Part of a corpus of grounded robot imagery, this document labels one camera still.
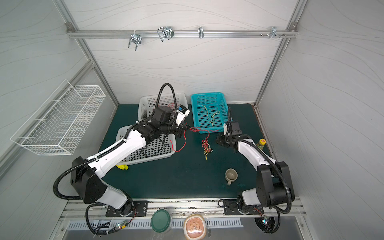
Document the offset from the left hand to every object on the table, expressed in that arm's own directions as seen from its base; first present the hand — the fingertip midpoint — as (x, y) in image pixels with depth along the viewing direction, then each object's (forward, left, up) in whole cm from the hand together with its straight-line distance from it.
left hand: (191, 124), depth 77 cm
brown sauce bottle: (-7, -37, -6) cm, 38 cm away
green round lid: (-41, +11, -15) cm, 45 cm away
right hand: (+3, -18, -16) cm, 24 cm away
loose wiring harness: (-45, +40, -25) cm, 66 cm away
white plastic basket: (+35, +36, -20) cm, 54 cm away
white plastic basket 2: (0, +19, -25) cm, 31 cm away
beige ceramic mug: (-17, -23, -25) cm, 38 cm away
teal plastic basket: (+31, -13, -24) cm, 41 cm away
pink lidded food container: (-42, -3, -22) cm, 47 cm away
